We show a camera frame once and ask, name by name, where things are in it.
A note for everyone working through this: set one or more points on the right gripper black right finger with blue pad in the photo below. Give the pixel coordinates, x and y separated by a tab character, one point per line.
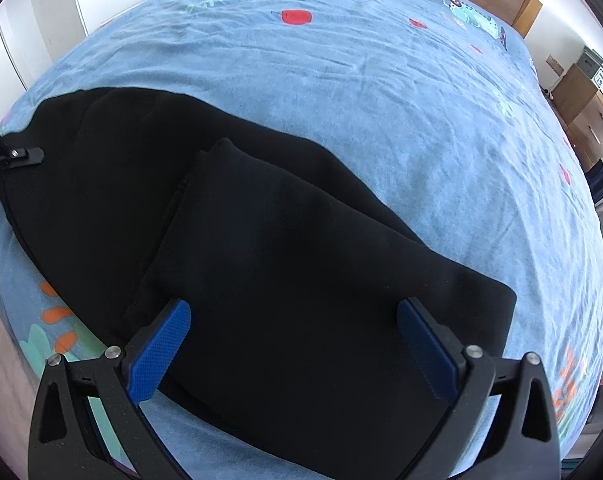
522	441

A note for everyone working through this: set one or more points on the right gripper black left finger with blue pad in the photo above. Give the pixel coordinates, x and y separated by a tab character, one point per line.
87	422

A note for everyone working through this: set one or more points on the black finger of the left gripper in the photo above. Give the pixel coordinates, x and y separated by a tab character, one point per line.
19	157

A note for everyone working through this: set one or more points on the black pants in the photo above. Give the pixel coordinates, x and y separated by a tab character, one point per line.
292	268

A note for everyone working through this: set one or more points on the dark blue tote bag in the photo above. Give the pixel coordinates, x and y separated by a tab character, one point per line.
594	178

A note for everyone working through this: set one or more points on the wooden drawer dresser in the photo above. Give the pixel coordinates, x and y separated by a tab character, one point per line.
579	104

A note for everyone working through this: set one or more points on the blue patterned bed sheet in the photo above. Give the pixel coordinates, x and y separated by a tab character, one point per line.
444	123

